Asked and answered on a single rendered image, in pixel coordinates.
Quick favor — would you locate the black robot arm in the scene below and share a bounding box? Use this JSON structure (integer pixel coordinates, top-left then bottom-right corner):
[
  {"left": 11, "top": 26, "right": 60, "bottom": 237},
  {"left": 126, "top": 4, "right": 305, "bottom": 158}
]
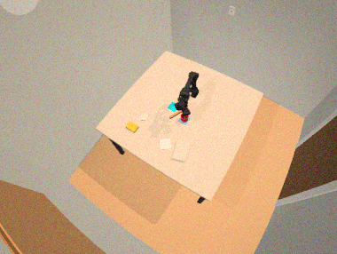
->
[{"left": 174, "top": 71, "right": 200, "bottom": 111}]

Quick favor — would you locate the yellow rectangular block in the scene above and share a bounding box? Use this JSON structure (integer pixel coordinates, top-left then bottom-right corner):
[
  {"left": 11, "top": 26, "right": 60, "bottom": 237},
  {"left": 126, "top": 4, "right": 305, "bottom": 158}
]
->
[{"left": 126, "top": 121, "right": 138, "bottom": 133}]

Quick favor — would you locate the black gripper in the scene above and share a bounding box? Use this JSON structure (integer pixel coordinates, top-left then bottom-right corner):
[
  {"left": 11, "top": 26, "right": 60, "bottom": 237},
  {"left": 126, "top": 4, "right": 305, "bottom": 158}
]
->
[{"left": 182, "top": 102, "right": 191, "bottom": 115}]

